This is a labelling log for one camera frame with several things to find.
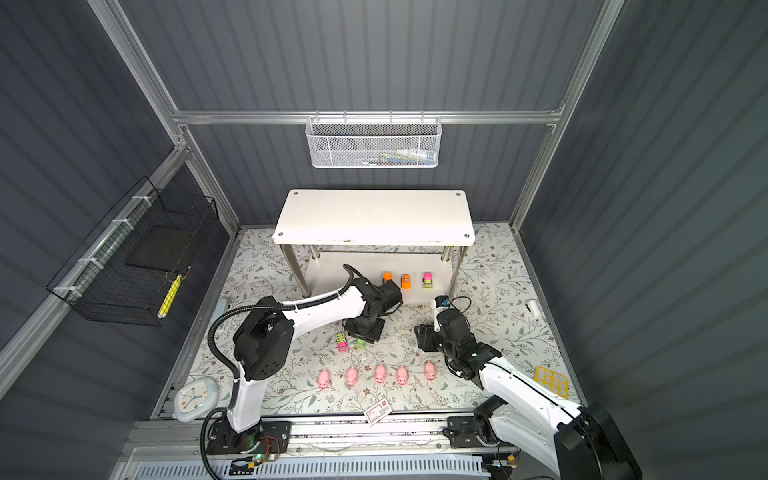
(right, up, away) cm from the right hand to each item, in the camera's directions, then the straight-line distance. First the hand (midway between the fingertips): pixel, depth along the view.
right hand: (426, 330), depth 86 cm
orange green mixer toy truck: (-12, +15, +11) cm, 22 cm away
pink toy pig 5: (0, -11, -3) cm, 11 cm away
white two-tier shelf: (-5, +26, -15) cm, 30 cm away
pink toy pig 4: (-7, -12, -3) cm, 14 cm away
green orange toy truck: (-19, -5, +2) cm, 20 cm away
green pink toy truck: (+1, +14, +8) cm, 16 cm away
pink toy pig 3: (-13, -11, -3) cm, 18 cm away
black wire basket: (-74, +19, -14) cm, 78 cm away
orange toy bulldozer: (-5, +13, +8) cm, 16 cm away
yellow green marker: (-62, +12, -17) cm, 65 cm away
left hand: (-17, -3, +2) cm, 17 cm away
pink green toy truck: (-24, -5, +1) cm, 25 cm away
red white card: (-14, -19, -8) cm, 25 cm away
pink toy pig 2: (-21, -12, -3) cm, 25 cm away
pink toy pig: (-29, -12, -4) cm, 32 cm away
